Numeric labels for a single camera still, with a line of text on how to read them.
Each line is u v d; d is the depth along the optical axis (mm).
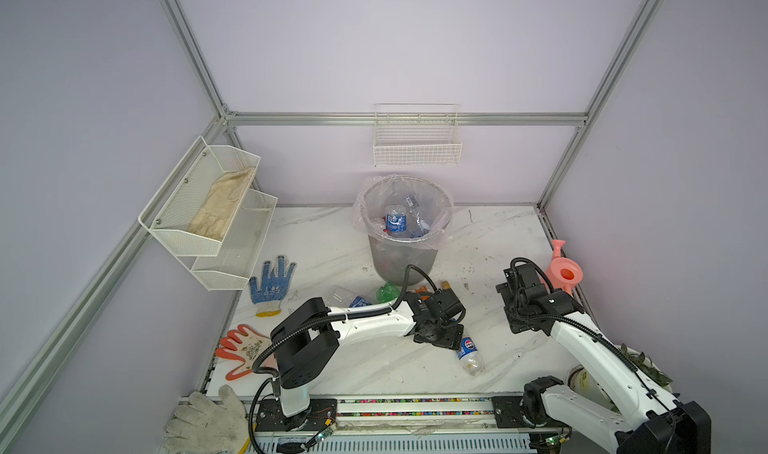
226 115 908
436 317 634
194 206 794
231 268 905
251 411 729
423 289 930
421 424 732
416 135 951
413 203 905
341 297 913
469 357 813
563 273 882
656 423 394
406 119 927
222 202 801
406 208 899
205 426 717
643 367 658
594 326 512
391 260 895
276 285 976
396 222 860
